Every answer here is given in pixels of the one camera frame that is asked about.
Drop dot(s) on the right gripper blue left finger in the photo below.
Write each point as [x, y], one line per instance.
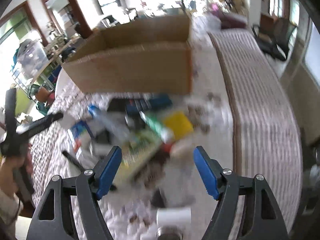
[53, 217]

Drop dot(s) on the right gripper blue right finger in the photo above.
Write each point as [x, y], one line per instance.
[261, 218]

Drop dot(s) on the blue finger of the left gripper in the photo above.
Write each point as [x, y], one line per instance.
[10, 105]
[36, 127]

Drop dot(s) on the white PVC pipe coupling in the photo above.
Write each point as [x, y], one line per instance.
[179, 217]

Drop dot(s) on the green snack box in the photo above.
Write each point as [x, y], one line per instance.
[136, 154]

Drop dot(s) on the yellow sponge block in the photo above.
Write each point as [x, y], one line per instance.
[179, 123]

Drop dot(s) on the blue white carton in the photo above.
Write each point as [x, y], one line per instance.
[80, 136]

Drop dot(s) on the person's left hand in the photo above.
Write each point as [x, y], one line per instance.
[8, 185]

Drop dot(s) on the clear plastic storage bin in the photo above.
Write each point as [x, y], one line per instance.
[30, 58]

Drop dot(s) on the clear water bottle blue cap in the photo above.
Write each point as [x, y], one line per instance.
[119, 130]

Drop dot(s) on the dark blue flat box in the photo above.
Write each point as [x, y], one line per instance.
[131, 106]

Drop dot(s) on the quilted leaf-pattern bedspread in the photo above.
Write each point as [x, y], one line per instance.
[241, 117]

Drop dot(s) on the green labelled tube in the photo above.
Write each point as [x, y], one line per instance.
[155, 125]

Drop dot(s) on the brown cardboard box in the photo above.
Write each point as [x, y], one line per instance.
[150, 55]

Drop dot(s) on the black office chair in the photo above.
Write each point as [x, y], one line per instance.
[275, 40]

